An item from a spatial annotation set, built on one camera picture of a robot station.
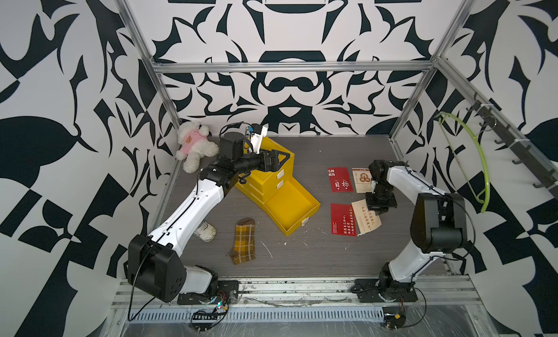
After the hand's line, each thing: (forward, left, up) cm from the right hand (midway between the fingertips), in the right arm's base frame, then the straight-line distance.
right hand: (376, 208), depth 89 cm
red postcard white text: (-3, +13, -5) cm, 14 cm away
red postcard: (+17, +11, -4) cm, 20 cm away
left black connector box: (-36, +65, -7) cm, 74 cm away
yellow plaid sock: (-14, +52, -3) cm, 54 cm away
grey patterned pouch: (-8, +67, -1) cm, 68 cm away
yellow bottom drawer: (+3, +34, -4) cm, 35 cm away
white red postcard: (+18, 0, -5) cm, 19 cm away
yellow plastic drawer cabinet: (+1, +46, +16) cm, 48 cm away
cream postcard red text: (-3, +4, -3) cm, 6 cm away
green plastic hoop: (+4, -25, +29) cm, 39 cm away
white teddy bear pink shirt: (+32, +79, +5) cm, 85 cm away
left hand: (+9, +39, +26) cm, 48 cm away
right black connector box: (-35, +3, -5) cm, 36 cm away
